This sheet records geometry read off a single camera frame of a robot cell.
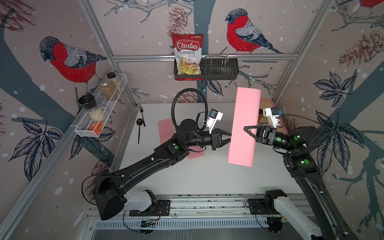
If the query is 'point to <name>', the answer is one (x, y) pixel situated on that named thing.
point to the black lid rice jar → (96, 113)
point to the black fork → (141, 110)
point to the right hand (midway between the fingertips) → (244, 130)
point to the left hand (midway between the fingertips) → (238, 137)
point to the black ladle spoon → (139, 122)
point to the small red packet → (96, 126)
